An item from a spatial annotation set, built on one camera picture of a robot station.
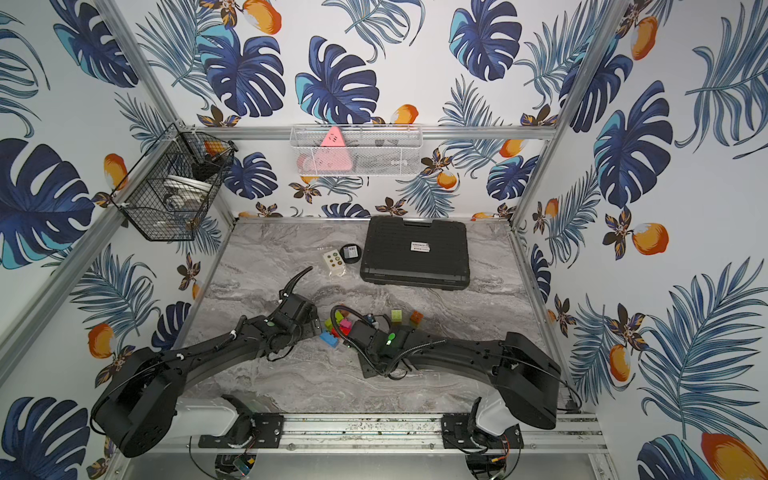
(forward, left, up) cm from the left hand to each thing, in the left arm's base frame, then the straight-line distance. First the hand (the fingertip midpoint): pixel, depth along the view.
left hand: (305, 322), depth 89 cm
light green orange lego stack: (+5, -27, -2) cm, 27 cm away
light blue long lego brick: (-4, -8, -2) cm, 9 cm away
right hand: (-11, -21, +1) cm, 24 cm away
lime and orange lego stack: (+4, -10, -2) cm, 11 cm away
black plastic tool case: (+27, -32, +2) cm, 42 cm away
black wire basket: (+30, +45, +22) cm, 58 cm away
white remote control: (+25, -4, -1) cm, 25 cm away
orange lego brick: (+5, -33, -2) cm, 33 cm away
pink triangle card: (+40, -4, +30) cm, 51 cm away
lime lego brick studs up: (+1, -7, -2) cm, 7 cm away
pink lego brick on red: (+2, -12, -3) cm, 12 cm away
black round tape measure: (+30, -9, -3) cm, 31 cm away
